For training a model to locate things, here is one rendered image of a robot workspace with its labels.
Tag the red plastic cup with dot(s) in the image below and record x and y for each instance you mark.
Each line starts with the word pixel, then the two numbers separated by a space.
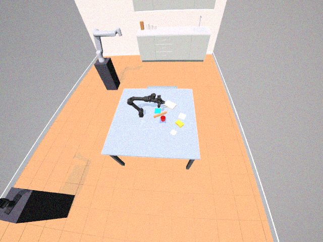
pixel 162 118

